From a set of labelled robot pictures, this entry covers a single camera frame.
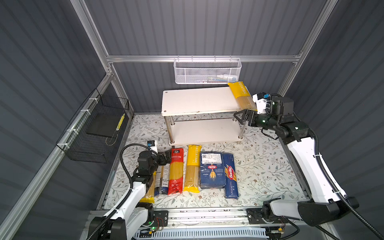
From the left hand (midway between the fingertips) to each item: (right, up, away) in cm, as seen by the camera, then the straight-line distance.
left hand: (163, 150), depth 85 cm
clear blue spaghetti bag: (0, -17, -1) cm, 17 cm away
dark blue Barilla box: (+28, -12, -4) cm, 31 cm away
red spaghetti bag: (+7, -13, +2) cm, 15 cm away
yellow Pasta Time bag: (+17, -11, +2) cm, 20 cm away
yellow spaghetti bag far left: (-6, -23, -6) cm, 24 cm away
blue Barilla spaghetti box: (+38, -20, -5) cm, 43 cm away
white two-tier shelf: (+24, +23, +34) cm, 48 cm away
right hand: (+40, +19, -16) cm, 47 cm away
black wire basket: (-34, +8, -13) cm, 37 cm away
